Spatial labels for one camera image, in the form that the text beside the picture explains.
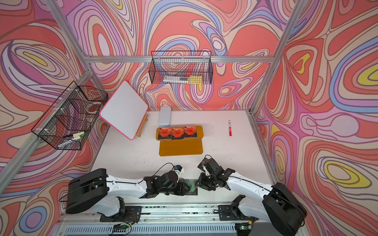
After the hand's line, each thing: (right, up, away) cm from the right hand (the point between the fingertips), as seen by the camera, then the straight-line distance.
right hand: (198, 189), depth 81 cm
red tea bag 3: (-4, +32, +8) cm, 33 cm away
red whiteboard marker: (+25, +30, +25) cm, 46 cm away
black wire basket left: (-67, +36, -9) cm, 77 cm away
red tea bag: (-20, +31, +7) cm, 38 cm away
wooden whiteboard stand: (-38, +40, +28) cm, 62 cm away
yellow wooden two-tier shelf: (-12, +24, +21) cm, 34 cm away
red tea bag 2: (-13, +31, +8) cm, 34 cm away
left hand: (-4, 0, -3) cm, 6 cm away
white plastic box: (-25, +43, +36) cm, 61 cm away
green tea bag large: (-4, +3, +2) cm, 5 cm away
